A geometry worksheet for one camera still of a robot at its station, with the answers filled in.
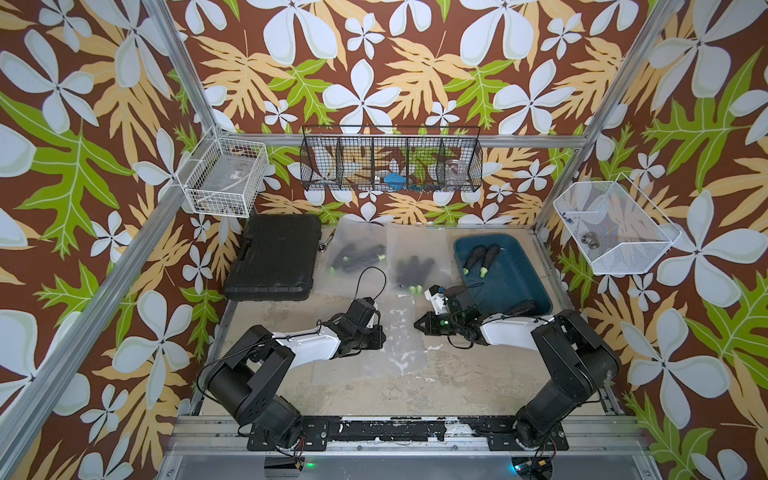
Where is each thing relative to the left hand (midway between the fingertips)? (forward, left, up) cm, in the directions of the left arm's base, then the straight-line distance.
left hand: (387, 334), depth 90 cm
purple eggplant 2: (+23, -10, 0) cm, 25 cm away
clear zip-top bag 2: (+39, -7, -1) cm, 40 cm away
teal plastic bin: (+22, -44, -2) cm, 49 cm away
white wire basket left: (+33, +48, +33) cm, 67 cm away
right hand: (+3, -8, +1) cm, 9 cm away
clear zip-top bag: (+18, +8, +2) cm, 20 cm away
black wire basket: (+48, -1, +30) cm, 57 cm away
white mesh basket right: (+19, -65, +26) cm, 72 cm away
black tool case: (+23, +37, +7) cm, 44 cm away
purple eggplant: (+29, +12, +2) cm, 32 cm away
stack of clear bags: (-6, -5, -2) cm, 8 cm away
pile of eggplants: (+31, -34, +2) cm, 46 cm away
